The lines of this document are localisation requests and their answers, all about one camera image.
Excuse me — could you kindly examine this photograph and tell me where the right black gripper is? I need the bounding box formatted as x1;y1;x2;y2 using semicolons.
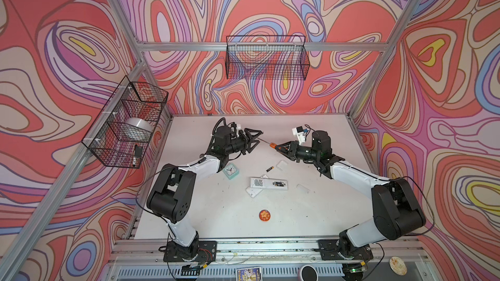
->
275;140;320;163

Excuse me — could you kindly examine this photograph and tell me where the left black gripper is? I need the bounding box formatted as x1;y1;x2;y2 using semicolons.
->
222;129;261;158

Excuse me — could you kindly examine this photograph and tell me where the orange black screwdriver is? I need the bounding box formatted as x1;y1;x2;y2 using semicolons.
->
260;139;277;149

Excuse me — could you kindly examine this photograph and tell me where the long remote battery cover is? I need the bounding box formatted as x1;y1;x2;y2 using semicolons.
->
296;184;310;194

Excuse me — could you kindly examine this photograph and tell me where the long white remote control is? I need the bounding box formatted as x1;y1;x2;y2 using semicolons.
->
250;178;289;191

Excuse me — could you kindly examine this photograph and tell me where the small white remote control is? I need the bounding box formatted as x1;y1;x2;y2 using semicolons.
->
246;187;263;198

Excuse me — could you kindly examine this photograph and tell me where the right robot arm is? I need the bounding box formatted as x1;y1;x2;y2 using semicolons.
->
270;130;427;260

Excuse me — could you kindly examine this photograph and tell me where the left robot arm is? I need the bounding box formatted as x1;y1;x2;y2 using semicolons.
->
138;117;263;263

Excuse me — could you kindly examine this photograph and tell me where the mint green alarm clock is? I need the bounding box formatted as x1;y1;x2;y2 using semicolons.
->
223;163;240;180

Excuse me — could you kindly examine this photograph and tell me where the red round badge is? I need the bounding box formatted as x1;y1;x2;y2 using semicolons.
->
259;209;271;222

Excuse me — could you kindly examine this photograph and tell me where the white roll in basket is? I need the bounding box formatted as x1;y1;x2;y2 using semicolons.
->
123;118;153;142

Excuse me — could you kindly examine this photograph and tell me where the small black item in basket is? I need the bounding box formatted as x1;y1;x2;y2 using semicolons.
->
134;144;143;161

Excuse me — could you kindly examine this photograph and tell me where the colourful printed card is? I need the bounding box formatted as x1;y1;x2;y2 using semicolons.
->
236;267;263;281

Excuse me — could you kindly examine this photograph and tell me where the beige round disc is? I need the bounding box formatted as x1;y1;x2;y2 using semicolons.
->
389;256;408;276

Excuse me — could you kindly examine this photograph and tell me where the back black wire basket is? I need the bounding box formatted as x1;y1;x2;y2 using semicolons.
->
225;34;311;81

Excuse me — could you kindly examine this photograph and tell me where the black wire basket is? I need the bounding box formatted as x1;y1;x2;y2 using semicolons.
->
82;77;169;169
225;34;311;81

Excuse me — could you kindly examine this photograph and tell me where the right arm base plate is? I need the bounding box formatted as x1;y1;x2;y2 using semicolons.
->
315;238;374;261

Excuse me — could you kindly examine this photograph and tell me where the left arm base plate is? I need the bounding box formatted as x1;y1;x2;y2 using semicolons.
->
160;240;217;263

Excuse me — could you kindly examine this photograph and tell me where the left black wire basket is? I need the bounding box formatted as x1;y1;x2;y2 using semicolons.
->
82;77;169;169

